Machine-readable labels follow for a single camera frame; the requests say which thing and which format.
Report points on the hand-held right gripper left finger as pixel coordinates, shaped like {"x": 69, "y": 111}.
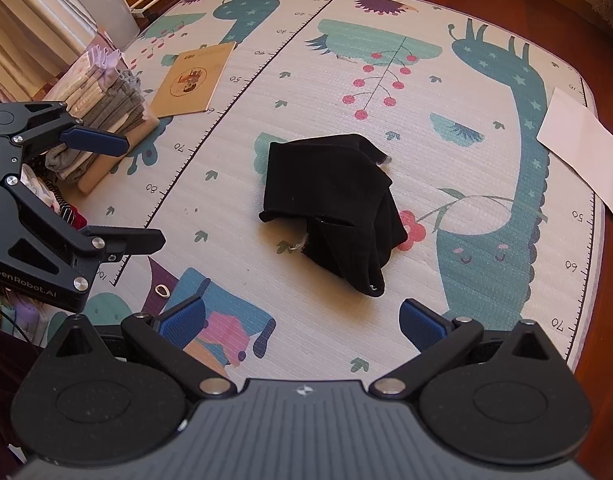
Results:
{"x": 184, "y": 322}

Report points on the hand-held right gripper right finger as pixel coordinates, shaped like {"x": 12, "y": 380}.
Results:
{"x": 420, "y": 327}

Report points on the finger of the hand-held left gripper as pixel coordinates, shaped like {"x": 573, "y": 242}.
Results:
{"x": 99, "y": 142}
{"x": 131, "y": 241}

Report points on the black garment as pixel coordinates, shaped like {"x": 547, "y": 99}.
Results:
{"x": 316, "y": 190}

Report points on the stack of folded clothes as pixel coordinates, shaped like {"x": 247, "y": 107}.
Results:
{"x": 106, "y": 97}

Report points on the pile of colourful clothes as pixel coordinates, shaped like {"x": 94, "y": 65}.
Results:
{"x": 41, "y": 195}

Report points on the brown paper booklet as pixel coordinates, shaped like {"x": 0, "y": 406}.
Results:
{"x": 196, "y": 80}

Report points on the white plant pot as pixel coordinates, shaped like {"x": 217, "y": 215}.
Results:
{"x": 106, "y": 7}

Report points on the beige curtain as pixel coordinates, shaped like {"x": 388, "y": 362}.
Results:
{"x": 26, "y": 25}

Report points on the animal print play mat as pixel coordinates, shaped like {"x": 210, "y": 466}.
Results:
{"x": 336, "y": 100}

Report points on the white paper sheet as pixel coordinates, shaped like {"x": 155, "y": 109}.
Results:
{"x": 583, "y": 150}

